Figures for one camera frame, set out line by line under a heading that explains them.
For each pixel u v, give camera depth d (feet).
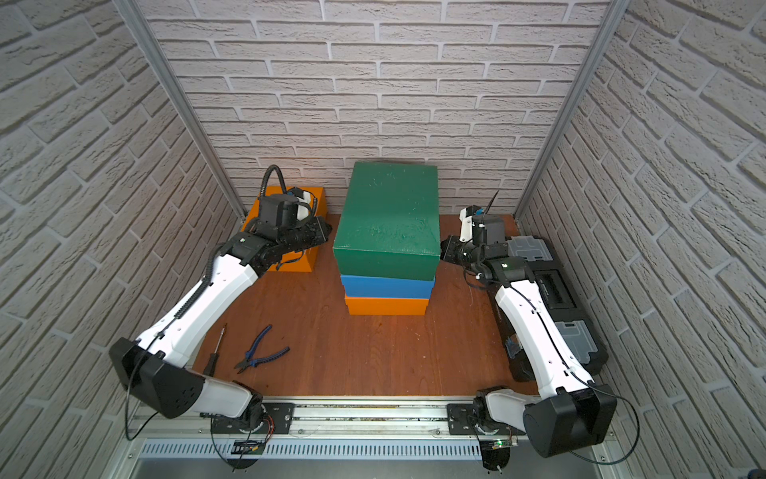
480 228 1.81
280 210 1.80
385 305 2.79
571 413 1.22
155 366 1.27
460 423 2.41
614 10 2.25
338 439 2.34
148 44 2.44
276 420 2.39
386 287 2.62
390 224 2.40
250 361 2.67
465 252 2.08
